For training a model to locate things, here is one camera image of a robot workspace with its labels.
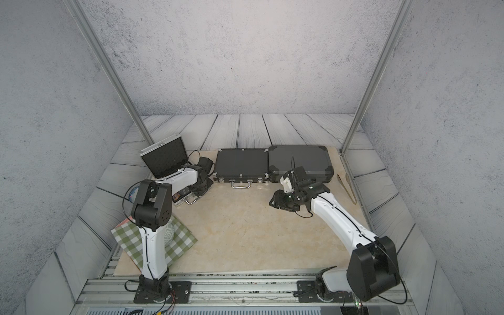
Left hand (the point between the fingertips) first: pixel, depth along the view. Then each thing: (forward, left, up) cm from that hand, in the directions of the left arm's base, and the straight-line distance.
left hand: (212, 189), depth 104 cm
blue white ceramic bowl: (-5, +37, +4) cm, 38 cm away
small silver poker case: (+11, +22, +13) cm, 28 cm away
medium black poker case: (+15, -15, 0) cm, 21 cm away
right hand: (-19, -31, +15) cm, 39 cm away
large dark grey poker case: (+13, -38, +8) cm, 41 cm away
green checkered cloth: (-24, +33, 0) cm, 41 cm away
